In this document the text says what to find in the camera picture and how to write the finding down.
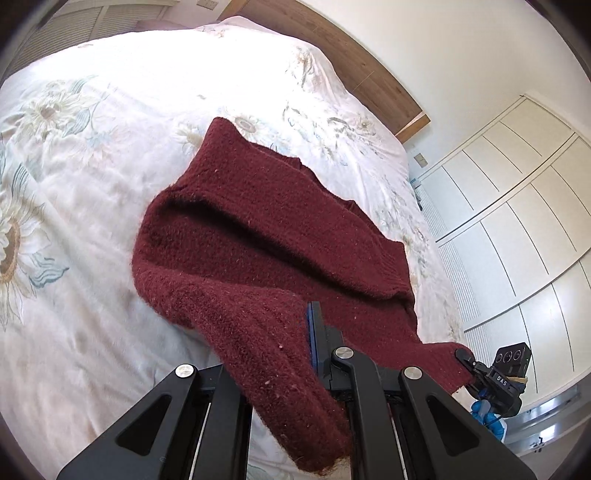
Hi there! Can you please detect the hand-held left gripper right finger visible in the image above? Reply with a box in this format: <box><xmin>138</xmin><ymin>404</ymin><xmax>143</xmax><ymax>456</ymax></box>
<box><xmin>306</xmin><ymin>301</ymin><xmax>539</xmax><ymax>480</ymax></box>

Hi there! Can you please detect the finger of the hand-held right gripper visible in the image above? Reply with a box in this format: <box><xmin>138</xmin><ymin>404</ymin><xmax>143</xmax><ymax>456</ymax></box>
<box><xmin>454</xmin><ymin>348</ymin><xmax>489</xmax><ymax>386</ymax></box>

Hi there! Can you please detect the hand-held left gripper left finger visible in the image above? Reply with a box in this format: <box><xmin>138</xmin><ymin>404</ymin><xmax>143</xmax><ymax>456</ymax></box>
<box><xmin>56</xmin><ymin>363</ymin><xmax>254</xmax><ymax>480</ymax></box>

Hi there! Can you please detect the dark red knitted sweater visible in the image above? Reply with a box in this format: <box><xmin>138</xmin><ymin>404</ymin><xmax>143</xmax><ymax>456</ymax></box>
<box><xmin>131</xmin><ymin>117</ymin><xmax>474</xmax><ymax>477</ymax></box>

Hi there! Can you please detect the person's right hand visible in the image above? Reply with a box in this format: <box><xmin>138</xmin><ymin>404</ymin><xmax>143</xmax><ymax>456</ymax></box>
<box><xmin>470</xmin><ymin>399</ymin><xmax>509</xmax><ymax>440</ymax></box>

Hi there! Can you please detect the white wardrobe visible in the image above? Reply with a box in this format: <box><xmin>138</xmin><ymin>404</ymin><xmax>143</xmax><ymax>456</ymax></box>
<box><xmin>410</xmin><ymin>92</ymin><xmax>591</xmax><ymax>418</ymax></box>

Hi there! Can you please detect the floral white blanket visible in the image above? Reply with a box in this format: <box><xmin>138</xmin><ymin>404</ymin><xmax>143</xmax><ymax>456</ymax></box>
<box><xmin>0</xmin><ymin>15</ymin><xmax>468</xmax><ymax>480</ymax></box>

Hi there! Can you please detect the wooden headboard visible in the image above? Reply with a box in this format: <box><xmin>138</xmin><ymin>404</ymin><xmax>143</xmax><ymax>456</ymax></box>
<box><xmin>221</xmin><ymin>0</ymin><xmax>431</xmax><ymax>145</ymax></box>

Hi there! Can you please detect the white slatted radiator cabinet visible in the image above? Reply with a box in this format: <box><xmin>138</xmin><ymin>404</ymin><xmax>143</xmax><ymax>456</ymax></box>
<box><xmin>13</xmin><ymin>0</ymin><xmax>177</xmax><ymax>63</ymax></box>

